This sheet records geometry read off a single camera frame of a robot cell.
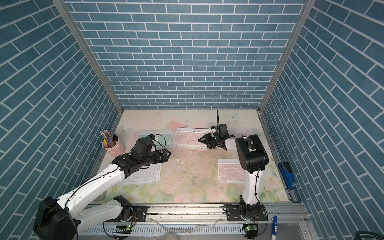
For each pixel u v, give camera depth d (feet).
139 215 2.39
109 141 2.85
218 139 2.69
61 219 1.24
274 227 2.27
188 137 3.34
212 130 3.16
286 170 2.91
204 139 3.03
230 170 2.91
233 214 2.40
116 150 2.93
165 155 2.37
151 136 2.39
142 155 1.97
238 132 3.49
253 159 1.76
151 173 2.84
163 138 2.42
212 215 2.47
